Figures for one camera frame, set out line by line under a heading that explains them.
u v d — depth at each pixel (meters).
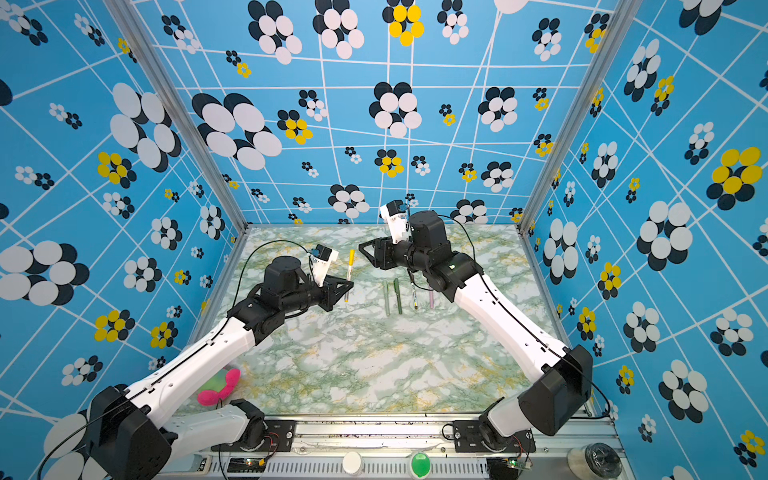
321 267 0.67
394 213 0.62
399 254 0.63
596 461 0.62
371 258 0.66
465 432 0.74
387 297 0.99
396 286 1.02
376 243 0.62
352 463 0.64
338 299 0.72
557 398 0.39
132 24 0.70
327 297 0.66
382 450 0.72
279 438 0.73
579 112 0.85
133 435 0.38
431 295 1.00
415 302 0.99
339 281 0.73
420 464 0.62
